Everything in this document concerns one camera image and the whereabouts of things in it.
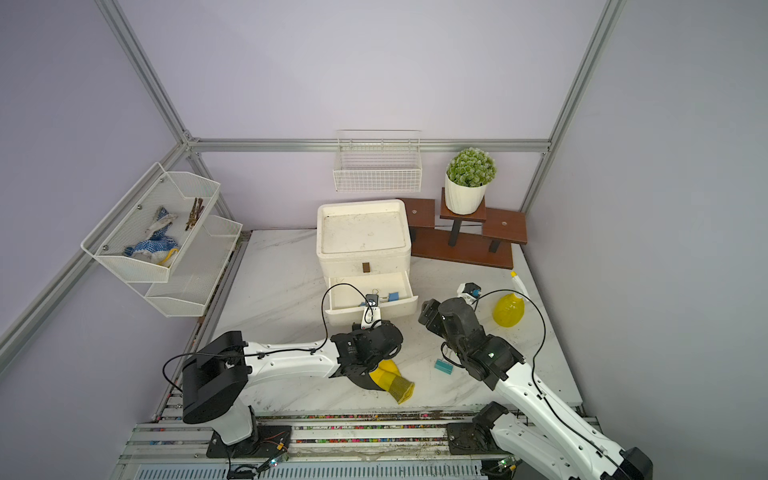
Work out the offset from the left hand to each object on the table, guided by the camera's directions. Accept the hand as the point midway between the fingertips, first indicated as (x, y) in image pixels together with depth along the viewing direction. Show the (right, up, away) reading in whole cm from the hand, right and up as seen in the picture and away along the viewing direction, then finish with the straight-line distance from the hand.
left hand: (377, 318), depth 85 cm
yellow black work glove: (+3, -16, -2) cm, 16 cm away
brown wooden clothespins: (-51, +30, -3) cm, 59 cm away
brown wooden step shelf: (+35, +25, +14) cm, 45 cm away
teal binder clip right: (+19, -14, +1) cm, 24 cm away
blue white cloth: (-52, +20, -13) cm, 58 cm away
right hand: (+16, +3, -7) cm, 17 cm away
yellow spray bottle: (+42, +1, +10) cm, 43 cm away
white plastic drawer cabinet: (-4, +21, -1) cm, 21 cm away
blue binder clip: (+5, +6, +6) cm, 10 cm away
